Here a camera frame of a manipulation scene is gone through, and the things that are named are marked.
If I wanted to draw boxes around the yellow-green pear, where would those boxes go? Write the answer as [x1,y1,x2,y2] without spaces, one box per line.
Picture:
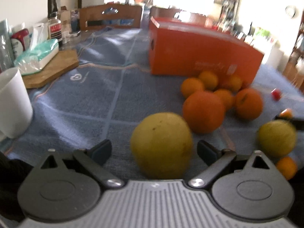
[256,120,297,158]
[130,112,194,180]

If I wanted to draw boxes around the small tangerine far right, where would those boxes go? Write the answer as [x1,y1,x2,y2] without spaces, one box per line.
[279,108,293,120]

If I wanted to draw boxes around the small tangerine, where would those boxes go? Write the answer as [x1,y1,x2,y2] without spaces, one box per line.
[279,108,293,120]
[180,78,205,99]
[276,157,298,180]
[198,71,219,91]

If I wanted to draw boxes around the red cherry tomato far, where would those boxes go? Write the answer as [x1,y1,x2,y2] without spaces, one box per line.
[271,89,282,101]

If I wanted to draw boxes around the small tangerine front right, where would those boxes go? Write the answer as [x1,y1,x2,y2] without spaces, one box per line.
[276,157,298,180]

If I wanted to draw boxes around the large orange left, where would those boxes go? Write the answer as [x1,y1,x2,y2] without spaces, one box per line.
[182,91,226,134]

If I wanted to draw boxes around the large orange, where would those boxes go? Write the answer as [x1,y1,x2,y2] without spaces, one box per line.
[235,88,263,121]
[182,91,226,134]

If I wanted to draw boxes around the large orange centre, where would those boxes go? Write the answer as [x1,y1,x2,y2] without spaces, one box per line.
[235,88,263,121]

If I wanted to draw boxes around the blue checked tablecloth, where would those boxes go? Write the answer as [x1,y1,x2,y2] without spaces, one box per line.
[1,29,303,180]

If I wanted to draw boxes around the small tangerine centre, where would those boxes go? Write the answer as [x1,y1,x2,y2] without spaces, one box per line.
[180,78,205,99]

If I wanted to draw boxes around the small tangerine back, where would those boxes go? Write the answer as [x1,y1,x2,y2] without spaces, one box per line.
[198,71,219,91]

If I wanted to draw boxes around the white mug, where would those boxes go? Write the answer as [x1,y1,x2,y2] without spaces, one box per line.
[1,67,33,139]

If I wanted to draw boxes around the wooden board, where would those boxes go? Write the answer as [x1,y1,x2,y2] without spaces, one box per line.
[23,49,79,89]

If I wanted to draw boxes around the tissue pack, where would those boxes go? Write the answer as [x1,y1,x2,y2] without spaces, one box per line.
[14,39,59,76]

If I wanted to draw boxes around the orange cardboard box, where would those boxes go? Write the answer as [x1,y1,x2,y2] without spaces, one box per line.
[148,17,264,86]

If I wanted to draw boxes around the labelled glass bottle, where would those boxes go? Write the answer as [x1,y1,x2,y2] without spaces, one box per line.
[47,12,62,47]

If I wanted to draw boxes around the wooden chair left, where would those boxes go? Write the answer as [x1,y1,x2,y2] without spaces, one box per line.
[79,3,142,31]

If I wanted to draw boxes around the wooden chair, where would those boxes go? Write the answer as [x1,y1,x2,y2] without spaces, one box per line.
[149,6,207,27]
[79,3,142,31]

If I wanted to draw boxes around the wooden chair centre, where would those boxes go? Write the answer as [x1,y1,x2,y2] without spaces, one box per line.
[149,6,207,27]

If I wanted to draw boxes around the wall clock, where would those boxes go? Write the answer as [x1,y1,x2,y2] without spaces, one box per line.
[284,6,297,19]

